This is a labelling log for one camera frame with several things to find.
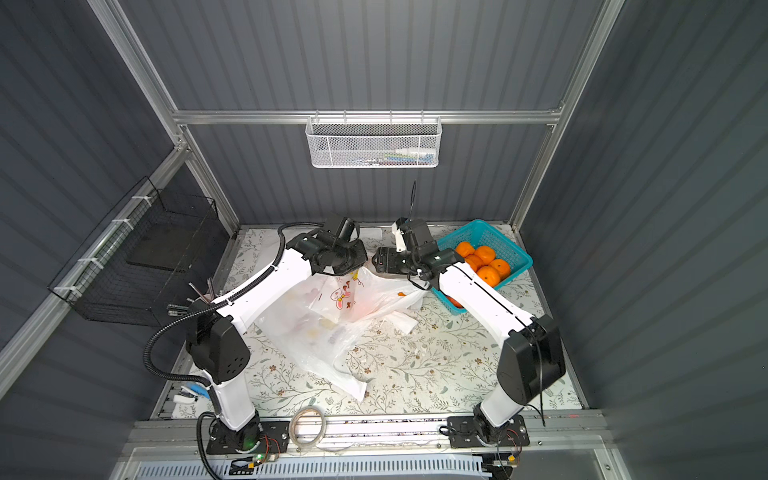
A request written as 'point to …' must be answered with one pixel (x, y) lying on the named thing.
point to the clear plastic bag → (312, 339)
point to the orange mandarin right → (502, 267)
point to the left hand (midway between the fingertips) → (372, 261)
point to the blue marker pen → (199, 389)
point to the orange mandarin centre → (486, 254)
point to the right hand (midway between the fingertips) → (387, 258)
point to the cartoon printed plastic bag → (359, 295)
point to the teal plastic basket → (480, 233)
